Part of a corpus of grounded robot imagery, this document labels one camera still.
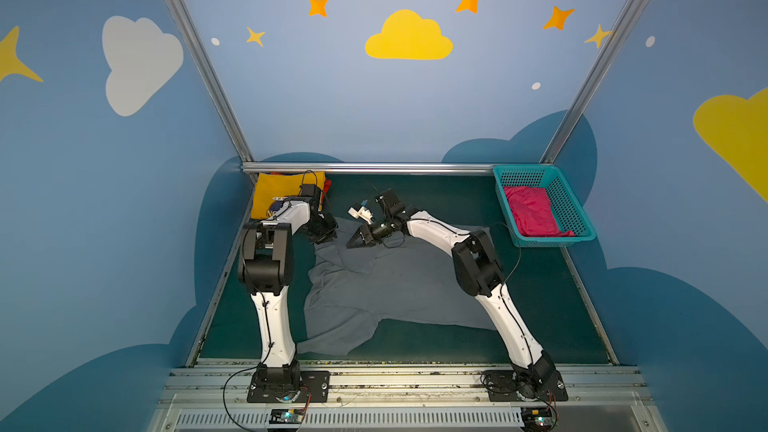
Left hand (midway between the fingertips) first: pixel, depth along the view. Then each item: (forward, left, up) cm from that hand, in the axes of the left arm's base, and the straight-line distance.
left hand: (339, 233), depth 102 cm
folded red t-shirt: (+21, +7, +1) cm, 22 cm away
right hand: (-9, -5, +6) cm, 12 cm away
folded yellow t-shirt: (+16, +27, +6) cm, 32 cm away
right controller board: (-52, -54, -3) cm, 75 cm away
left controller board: (-52, +7, -3) cm, 53 cm away
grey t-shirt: (-19, -6, -3) cm, 21 cm away
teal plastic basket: (+8, -81, +4) cm, 82 cm away
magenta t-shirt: (+10, -70, +1) cm, 71 cm away
